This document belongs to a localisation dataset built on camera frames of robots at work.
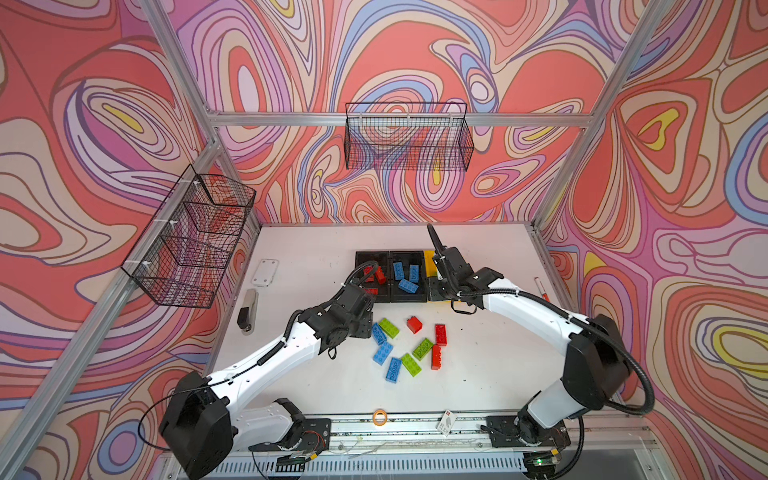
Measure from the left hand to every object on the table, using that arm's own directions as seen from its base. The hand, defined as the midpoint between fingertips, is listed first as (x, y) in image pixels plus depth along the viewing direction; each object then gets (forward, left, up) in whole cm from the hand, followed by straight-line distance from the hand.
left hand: (367, 319), depth 82 cm
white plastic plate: (+24, +38, -10) cm, 46 cm away
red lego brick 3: (+15, -1, -9) cm, 17 cm away
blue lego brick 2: (+22, -15, -9) cm, 29 cm away
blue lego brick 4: (0, -3, -9) cm, 10 cm away
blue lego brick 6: (-11, -7, -10) cm, 16 cm away
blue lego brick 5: (-6, -4, -10) cm, 12 cm away
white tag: (-24, -20, -10) cm, 33 cm away
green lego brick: (+2, -6, -10) cm, 11 cm away
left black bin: (+24, -1, -9) cm, 25 cm away
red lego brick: (+20, -3, -8) cm, 22 cm away
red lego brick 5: (-1, -22, -9) cm, 24 cm away
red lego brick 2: (+24, +2, -10) cm, 26 cm away
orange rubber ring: (-22, -4, -11) cm, 25 cm away
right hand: (+8, -21, 0) cm, 22 cm away
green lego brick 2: (-4, -17, -11) cm, 20 cm away
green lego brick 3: (-9, -12, -10) cm, 18 cm away
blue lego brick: (+24, -10, -9) cm, 27 cm away
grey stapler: (+4, +37, -7) cm, 38 cm away
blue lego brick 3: (+16, -13, -9) cm, 22 cm away
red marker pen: (+17, -59, -11) cm, 62 cm away
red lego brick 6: (-8, -20, -10) cm, 23 cm away
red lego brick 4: (+2, -14, -9) cm, 17 cm away
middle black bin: (+20, -13, -8) cm, 25 cm away
